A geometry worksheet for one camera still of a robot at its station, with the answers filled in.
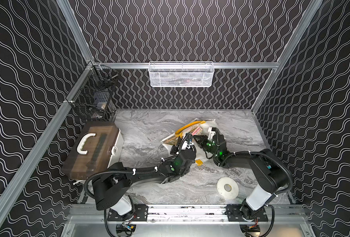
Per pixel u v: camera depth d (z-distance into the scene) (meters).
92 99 0.95
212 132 0.85
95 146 0.82
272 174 0.48
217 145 0.70
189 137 0.65
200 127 1.00
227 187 0.82
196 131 0.92
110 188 0.43
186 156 0.58
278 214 0.77
